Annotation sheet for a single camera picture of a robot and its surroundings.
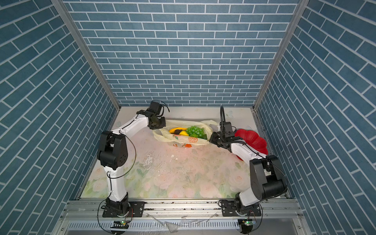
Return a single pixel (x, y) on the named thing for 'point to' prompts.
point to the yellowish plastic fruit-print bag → (162, 134)
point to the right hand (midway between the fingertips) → (211, 137)
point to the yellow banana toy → (173, 130)
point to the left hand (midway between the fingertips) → (166, 125)
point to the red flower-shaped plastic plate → (253, 139)
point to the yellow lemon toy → (183, 133)
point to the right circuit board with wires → (246, 225)
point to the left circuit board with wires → (119, 224)
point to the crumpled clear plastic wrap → (173, 226)
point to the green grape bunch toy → (197, 132)
